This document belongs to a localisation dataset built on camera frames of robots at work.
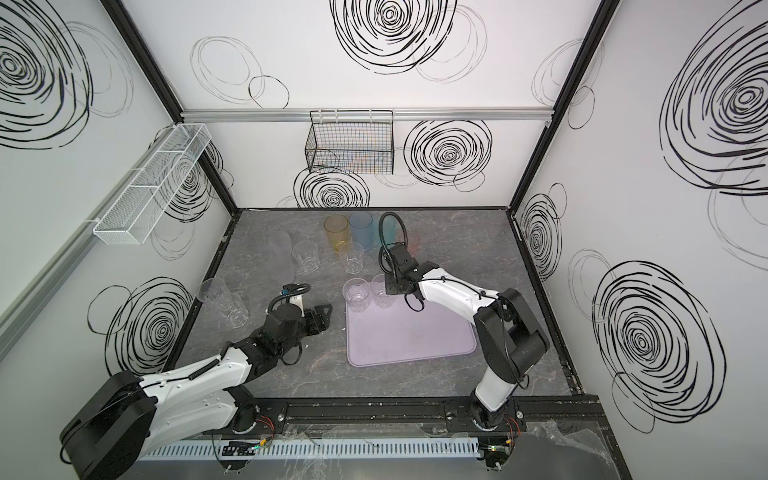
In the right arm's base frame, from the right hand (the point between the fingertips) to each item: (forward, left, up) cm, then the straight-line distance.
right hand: (391, 282), depth 91 cm
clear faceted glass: (0, +4, -4) cm, 6 cm away
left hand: (-9, +19, 0) cm, 20 cm away
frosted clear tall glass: (+7, +36, -1) cm, 37 cm away
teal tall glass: (+2, 0, +24) cm, 24 cm away
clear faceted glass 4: (+13, +29, -3) cm, 32 cm away
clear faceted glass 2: (+13, +14, -4) cm, 19 cm away
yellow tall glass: (+20, +19, +3) cm, 28 cm away
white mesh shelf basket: (+2, +63, +27) cm, 69 cm away
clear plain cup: (-1, +56, -4) cm, 56 cm away
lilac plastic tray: (-13, -2, -7) cm, 15 cm away
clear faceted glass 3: (-1, +11, -5) cm, 12 cm away
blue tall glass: (+21, +11, +3) cm, 24 cm away
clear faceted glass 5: (-7, +49, -5) cm, 49 cm away
